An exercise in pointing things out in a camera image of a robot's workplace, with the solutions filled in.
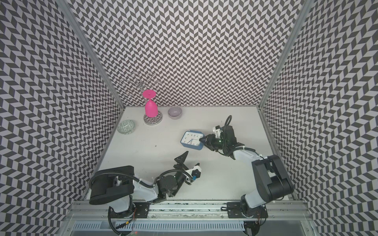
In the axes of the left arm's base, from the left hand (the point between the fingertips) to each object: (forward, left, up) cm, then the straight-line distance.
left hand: (191, 157), depth 77 cm
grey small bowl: (+40, +13, -8) cm, 43 cm away
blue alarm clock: (+13, +1, -3) cm, 14 cm away
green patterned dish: (+28, +47, -10) cm, 56 cm away
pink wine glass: (+29, +25, +7) cm, 40 cm away
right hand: (+10, -5, -3) cm, 12 cm away
